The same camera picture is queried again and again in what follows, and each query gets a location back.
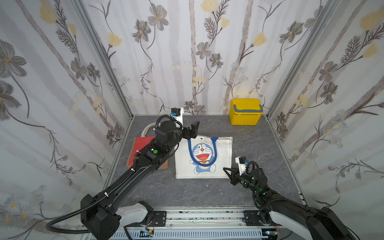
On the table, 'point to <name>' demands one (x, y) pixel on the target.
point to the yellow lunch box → (245, 112)
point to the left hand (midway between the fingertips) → (191, 119)
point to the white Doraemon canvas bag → (204, 157)
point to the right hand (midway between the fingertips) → (226, 168)
